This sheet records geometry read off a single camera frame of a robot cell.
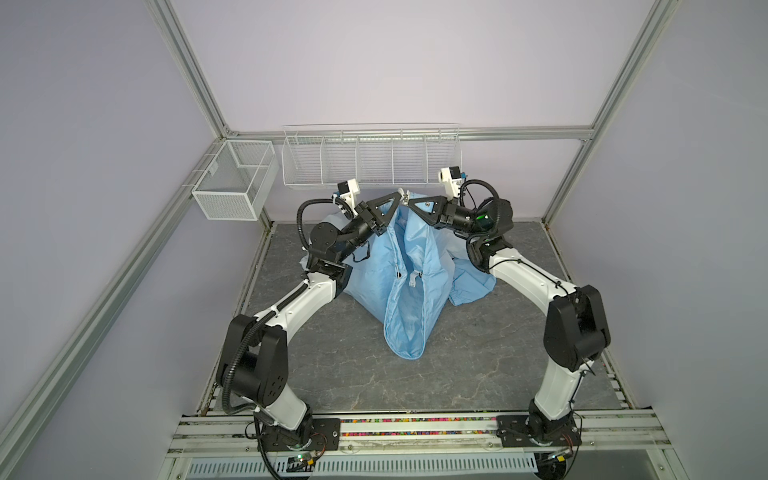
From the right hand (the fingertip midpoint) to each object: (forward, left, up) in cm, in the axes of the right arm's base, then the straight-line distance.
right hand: (408, 208), depth 66 cm
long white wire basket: (+40, +12, -11) cm, 43 cm away
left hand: (+1, 0, +2) cm, 2 cm away
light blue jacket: (-2, -1, -22) cm, 22 cm away
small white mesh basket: (+32, +58, -18) cm, 69 cm away
